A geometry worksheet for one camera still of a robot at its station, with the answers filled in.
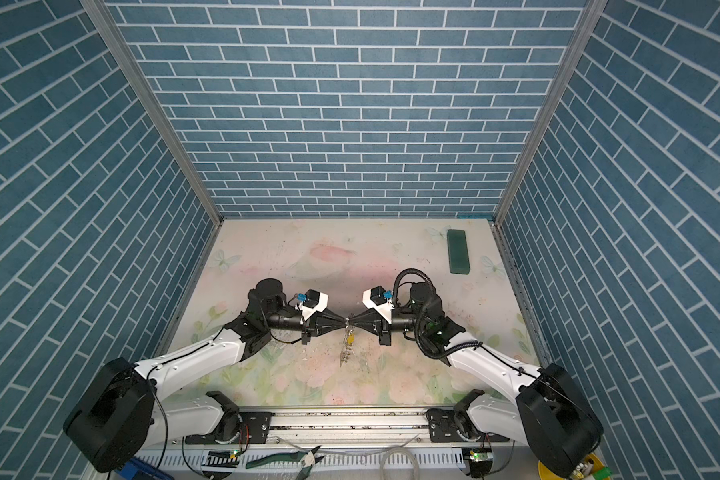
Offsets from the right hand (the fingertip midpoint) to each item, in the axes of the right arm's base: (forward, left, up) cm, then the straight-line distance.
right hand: (350, 319), depth 72 cm
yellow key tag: (+3, +2, -18) cm, 18 cm away
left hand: (-1, +2, -2) cm, 3 cm away
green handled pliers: (-27, +8, -19) cm, 34 cm away
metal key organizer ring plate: (+1, +2, -20) cm, 20 cm away
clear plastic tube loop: (-23, -13, -19) cm, 33 cm away
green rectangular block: (+38, -33, -19) cm, 54 cm away
